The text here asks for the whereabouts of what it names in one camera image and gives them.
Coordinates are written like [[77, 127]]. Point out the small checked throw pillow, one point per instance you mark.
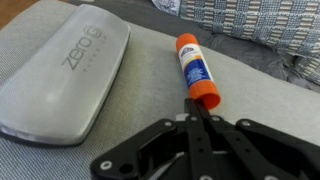
[[308, 68]]

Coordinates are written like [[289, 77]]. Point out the gray floor pillow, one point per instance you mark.
[[150, 86]]

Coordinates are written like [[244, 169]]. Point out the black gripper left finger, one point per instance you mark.
[[193, 146]]

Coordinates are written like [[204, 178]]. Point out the orange white glue stick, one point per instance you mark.
[[196, 71]]

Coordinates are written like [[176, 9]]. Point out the silver glasses case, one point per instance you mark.
[[60, 83]]

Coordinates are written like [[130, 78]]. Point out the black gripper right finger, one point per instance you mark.
[[253, 150]]

